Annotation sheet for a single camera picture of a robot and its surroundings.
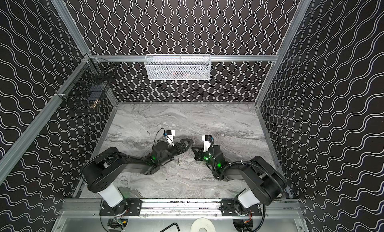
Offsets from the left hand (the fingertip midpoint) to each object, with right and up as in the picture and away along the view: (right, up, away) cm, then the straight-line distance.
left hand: (194, 144), depth 81 cm
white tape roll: (+4, -35, -11) cm, 37 cm away
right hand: (-1, -3, +6) cm, 7 cm away
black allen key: (-10, -35, -11) cm, 38 cm away
